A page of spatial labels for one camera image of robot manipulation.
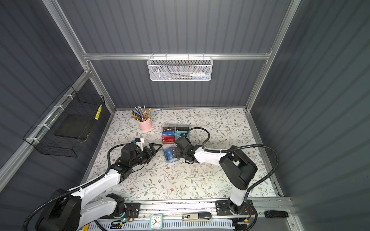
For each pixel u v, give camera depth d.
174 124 1.12
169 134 0.99
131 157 0.66
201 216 0.67
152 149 0.75
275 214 0.69
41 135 0.62
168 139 0.99
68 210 0.40
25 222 0.37
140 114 1.02
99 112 0.83
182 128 0.99
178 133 0.97
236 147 0.51
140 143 0.79
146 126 1.05
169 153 0.92
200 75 0.89
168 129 0.98
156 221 0.69
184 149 0.70
